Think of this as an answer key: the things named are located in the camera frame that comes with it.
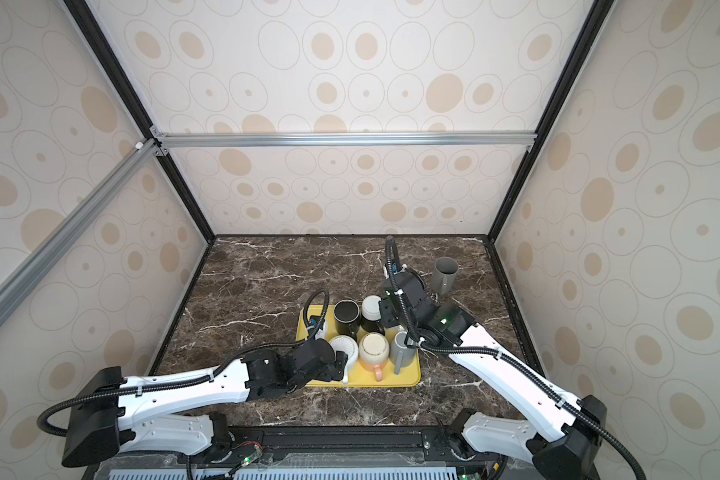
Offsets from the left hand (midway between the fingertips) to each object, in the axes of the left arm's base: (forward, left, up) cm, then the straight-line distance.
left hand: (344, 359), depth 76 cm
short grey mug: (+3, -15, -4) cm, 16 cm away
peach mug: (+3, -8, -2) cm, 9 cm away
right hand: (+12, -12, +11) cm, 20 cm away
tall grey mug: (+28, -30, -1) cm, 41 cm away
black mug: (+13, 0, -3) cm, 13 cm away
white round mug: (+2, -2, -3) cm, 4 cm away
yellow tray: (0, -4, -12) cm, 13 cm away
